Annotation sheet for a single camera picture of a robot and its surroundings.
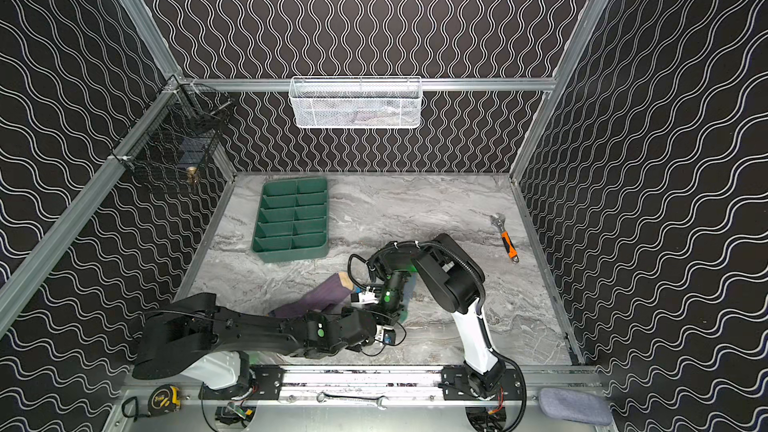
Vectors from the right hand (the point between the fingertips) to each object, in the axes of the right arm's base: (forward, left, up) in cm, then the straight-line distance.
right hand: (387, 339), depth 84 cm
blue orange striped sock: (+13, -6, +5) cm, 16 cm away
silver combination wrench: (-15, +16, +3) cm, 22 cm away
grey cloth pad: (-15, -44, +4) cm, 47 cm away
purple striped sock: (+10, +21, +4) cm, 23 cm away
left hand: (+2, +3, +7) cm, 8 cm away
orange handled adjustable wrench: (+41, -39, +2) cm, 56 cm away
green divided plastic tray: (+34, +32, +10) cm, 48 cm away
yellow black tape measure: (-16, +52, +7) cm, 55 cm away
